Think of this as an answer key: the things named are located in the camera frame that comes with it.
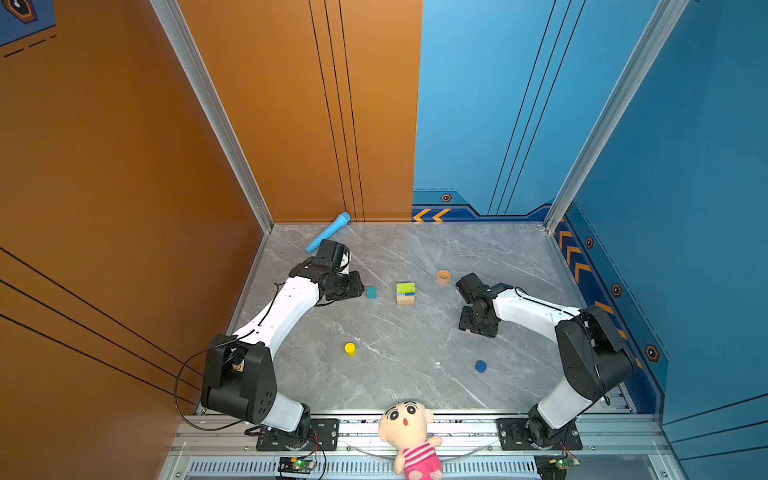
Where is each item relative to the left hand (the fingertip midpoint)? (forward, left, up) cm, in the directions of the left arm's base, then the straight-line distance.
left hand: (360, 285), depth 87 cm
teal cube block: (+5, -2, -11) cm, 12 cm away
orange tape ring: (+11, -27, -11) cm, 32 cm away
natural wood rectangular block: (+2, -14, -11) cm, 18 cm away
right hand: (-7, -33, -12) cm, 36 cm away
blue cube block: (+3, -14, -10) cm, 17 cm away
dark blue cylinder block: (-19, -35, -13) cm, 42 cm away
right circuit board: (-42, -49, -13) cm, 65 cm away
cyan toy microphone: (+38, +11, -11) cm, 41 cm away
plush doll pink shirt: (-35, -13, -5) cm, 38 cm away
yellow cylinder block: (-15, +2, -10) cm, 19 cm away
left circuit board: (-42, +13, -14) cm, 46 cm away
